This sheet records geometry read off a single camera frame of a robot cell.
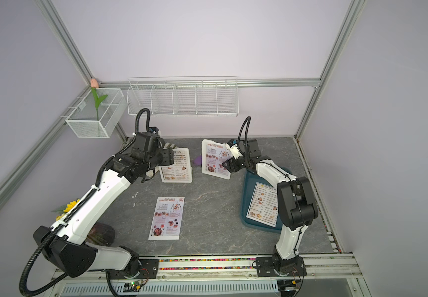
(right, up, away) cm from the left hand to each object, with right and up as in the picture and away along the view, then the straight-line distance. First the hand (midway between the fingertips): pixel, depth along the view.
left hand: (166, 154), depth 76 cm
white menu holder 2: (+13, -3, +23) cm, 27 cm away
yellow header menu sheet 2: (+44, -26, +14) cm, 53 cm away
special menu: (+20, 0, +18) cm, 27 cm away
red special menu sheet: (-3, -31, +11) cm, 33 cm away
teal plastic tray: (+38, -17, +23) cm, 48 cm away
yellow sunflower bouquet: (-33, -20, -10) cm, 40 cm away
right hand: (+26, -3, +18) cm, 32 cm away
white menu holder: (+7, -8, +19) cm, 21 cm away
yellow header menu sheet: (+1, -9, +19) cm, 21 cm away
